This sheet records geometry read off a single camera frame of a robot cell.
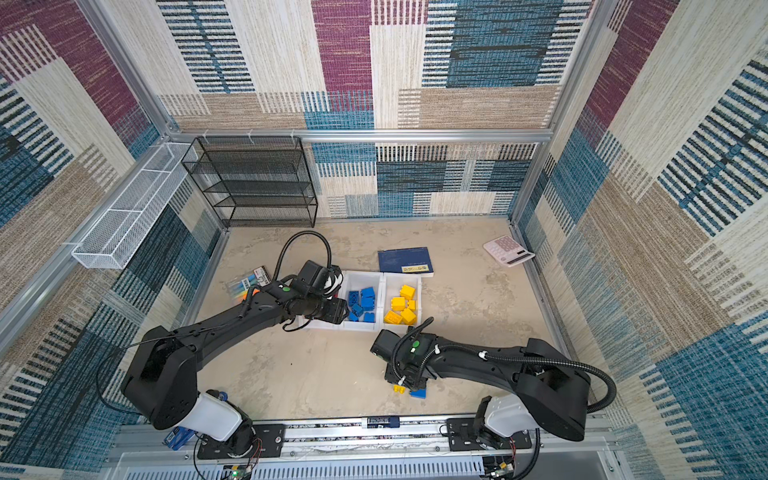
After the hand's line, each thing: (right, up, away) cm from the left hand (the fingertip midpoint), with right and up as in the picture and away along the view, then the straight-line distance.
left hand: (341, 306), depth 86 cm
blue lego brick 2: (+7, 0, +8) cm, 10 cm away
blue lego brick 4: (+22, -22, -5) cm, 32 cm away
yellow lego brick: (+16, -20, -7) cm, 27 cm away
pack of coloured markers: (-37, +3, +15) cm, 40 cm away
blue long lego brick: (+2, +1, +10) cm, 11 cm away
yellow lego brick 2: (+19, -4, +5) cm, 20 cm away
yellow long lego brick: (+14, -4, +5) cm, 16 cm away
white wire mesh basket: (-52, +18, -15) cm, 57 cm away
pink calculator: (+56, +15, +22) cm, 62 cm away
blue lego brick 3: (+4, -3, +6) cm, 8 cm away
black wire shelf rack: (-34, +41, +23) cm, 58 cm away
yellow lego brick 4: (+19, +3, +10) cm, 22 cm away
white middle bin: (+3, +6, +14) cm, 16 cm away
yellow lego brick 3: (+16, -1, +8) cm, 18 cm away
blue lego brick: (+7, +3, +11) cm, 13 cm away
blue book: (+20, +12, +21) cm, 32 cm away
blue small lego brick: (+7, -5, +7) cm, 11 cm away
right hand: (+16, -19, -6) cm, 26 cm away
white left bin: (-4, -3, -9) cm, 10 cm away
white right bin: (+14, +4, +10) cm, 18 cm away
